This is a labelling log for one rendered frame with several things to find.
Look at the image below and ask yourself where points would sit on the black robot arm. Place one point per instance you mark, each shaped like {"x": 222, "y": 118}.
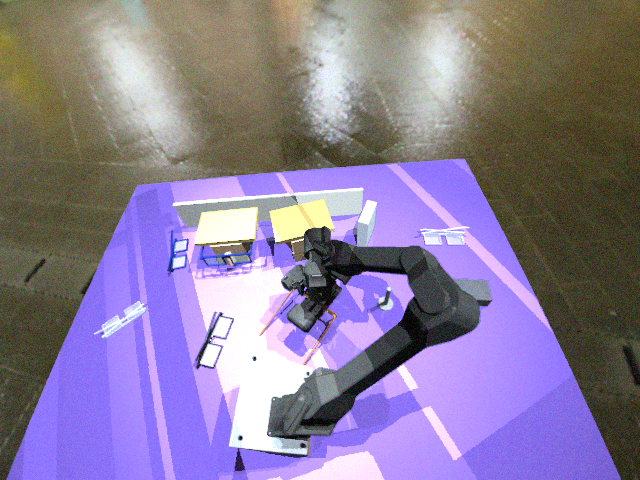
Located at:
{"x": 439, "y": 312}

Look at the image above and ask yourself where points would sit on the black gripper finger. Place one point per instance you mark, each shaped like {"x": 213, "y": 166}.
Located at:
{"x": 319, "y": 315}
{"x": 338, "y": 290}

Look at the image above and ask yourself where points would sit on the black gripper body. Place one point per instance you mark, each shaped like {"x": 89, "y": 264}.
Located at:
{"x": 305, "y": 318}

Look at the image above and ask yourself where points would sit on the yellow flat block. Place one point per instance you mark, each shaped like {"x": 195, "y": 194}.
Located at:
{"x": 228, "y": 231}

